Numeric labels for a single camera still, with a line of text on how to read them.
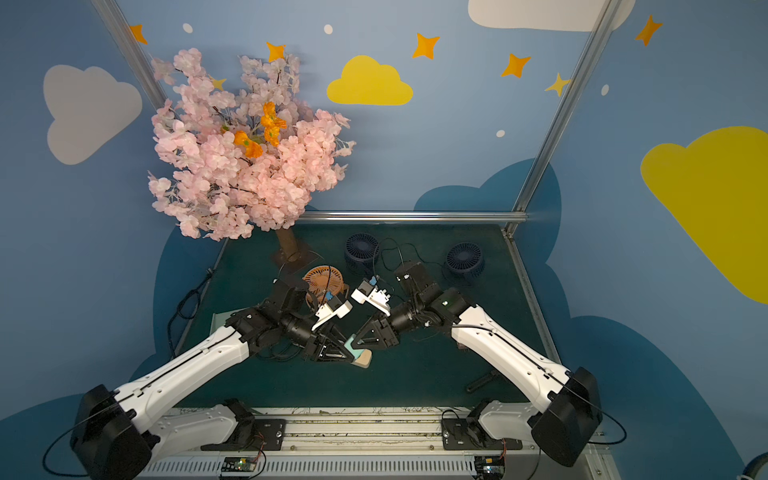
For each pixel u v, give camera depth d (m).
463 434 0.75
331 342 0.61
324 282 0.95
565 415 0.38
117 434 0.38
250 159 0.72
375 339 0.60
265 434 0.74
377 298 0.62
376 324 0.59
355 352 0.62
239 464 0.72
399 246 1.15
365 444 0.73
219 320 0.95
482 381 0.82
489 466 0.72
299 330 0.62
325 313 0.62
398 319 0.60
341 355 0.62
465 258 1.01
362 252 1.03
